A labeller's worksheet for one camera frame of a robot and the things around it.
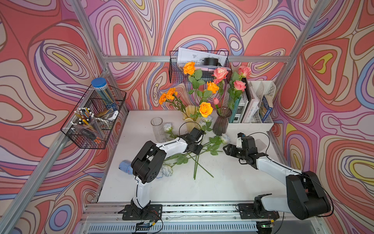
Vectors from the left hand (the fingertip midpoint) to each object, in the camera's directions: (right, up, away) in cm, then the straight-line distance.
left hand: (200, 148), depth 95 cm
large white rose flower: (+11, +4, +4) cm, 13 cm away
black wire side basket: (-51, +20, -21) cm, 58 cm away
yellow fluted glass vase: (-5, +20, -10) cm, 23 cm away
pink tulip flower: (+9, +29, -10) cm, 32 cm away
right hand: (+18, -2, -4) cm, 18 cm away
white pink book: (+32, +28, -6) cm, 43 cm away
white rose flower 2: (+5, +19, +14) cm, 24 cm away
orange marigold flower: (-22, +31, -13) cm, 40 cm away
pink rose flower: (+20, +35, -9) cm, 41 cm away
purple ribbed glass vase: (+17, +15, +13) cm, 26 cm away
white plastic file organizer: (+37, +23, +2) cm, 44 cm away
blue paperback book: (+47, +26, +6) cm, 54 cm away
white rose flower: (-23, +15, +7) cm, 28 cm away
